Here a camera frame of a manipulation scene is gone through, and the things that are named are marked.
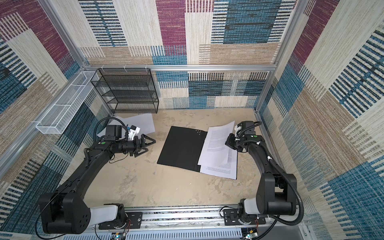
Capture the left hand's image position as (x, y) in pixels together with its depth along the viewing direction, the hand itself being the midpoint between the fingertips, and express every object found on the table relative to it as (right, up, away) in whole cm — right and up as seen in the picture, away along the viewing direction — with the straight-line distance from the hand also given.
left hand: (151, 143), depth 78 cm
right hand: (+40, -1, +8) cm, 41 cm away
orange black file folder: (+14, -6, +23) cm, 28 cm away
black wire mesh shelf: (-27, +35, +33) cm, 55 cm away
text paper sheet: (+43, -16, +11) cm, 47 cm away
